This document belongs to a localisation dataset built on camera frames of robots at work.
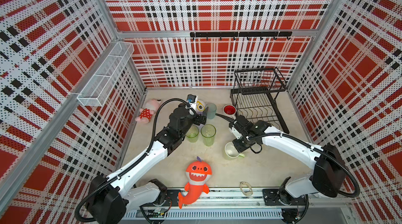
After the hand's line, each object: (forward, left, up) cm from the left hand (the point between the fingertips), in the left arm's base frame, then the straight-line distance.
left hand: (200, 105), depth 77 cm
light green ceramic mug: (-14, -16, -24) cm, 32 cm away
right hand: (-14, -21, -17) cm, 30 cm away
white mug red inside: (+14, -17, -23) cm, 32 cm away
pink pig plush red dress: (+9, +37, -20) cm, 43 cm away
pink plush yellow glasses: (+15, +2, -20) cm, 25 cm away
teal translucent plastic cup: (+13, -5, -22) cm, 26 cm away
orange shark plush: (-27, +2, -19) cm, 33 cm away
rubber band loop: (-35, -22, -25) cm, 48 cm away
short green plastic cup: (-4, +7, -25) cm, 26 cm away
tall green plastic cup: (-7, -4, -15) cm, 17 cm away
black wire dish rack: (+28, -37, -26) cm, 53 cm away
